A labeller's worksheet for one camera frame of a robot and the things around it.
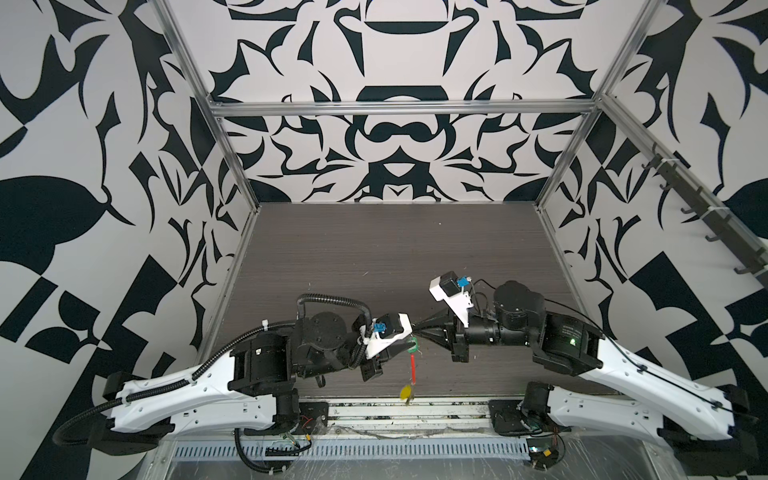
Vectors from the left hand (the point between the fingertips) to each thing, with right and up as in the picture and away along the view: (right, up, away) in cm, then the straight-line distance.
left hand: (411, 329), depth 55 cm
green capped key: (+1, -5, +4) cm, 7 cm away
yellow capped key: (0, -18, +12) cm, 21 cm away
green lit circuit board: (+32, -34, +16) cm, 49 cm away
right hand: (+1, -1, 0) cm, 1 cm away
